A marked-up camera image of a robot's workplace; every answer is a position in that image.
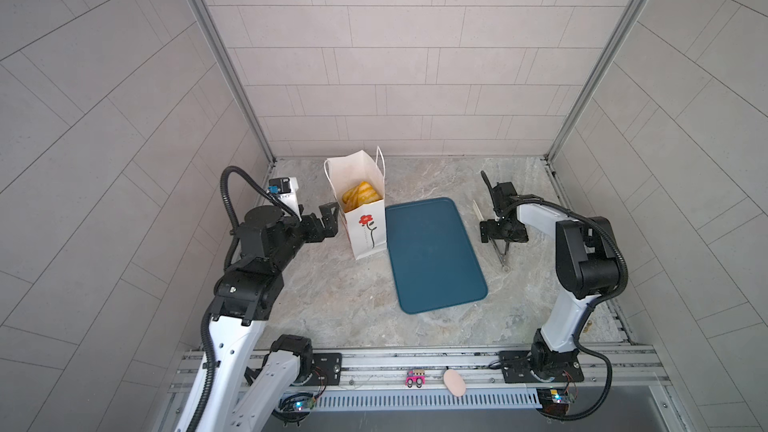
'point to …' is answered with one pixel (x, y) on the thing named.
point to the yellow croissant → (358, 195)
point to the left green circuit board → (297, 402)
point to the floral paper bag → (358, 179)
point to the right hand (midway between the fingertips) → (495, 236)
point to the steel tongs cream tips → (502, 259)
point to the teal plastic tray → (431, 255)
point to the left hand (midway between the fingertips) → (326, 202)
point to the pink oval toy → (454, 382)
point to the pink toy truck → (416, 377)
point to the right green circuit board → (554, 401)
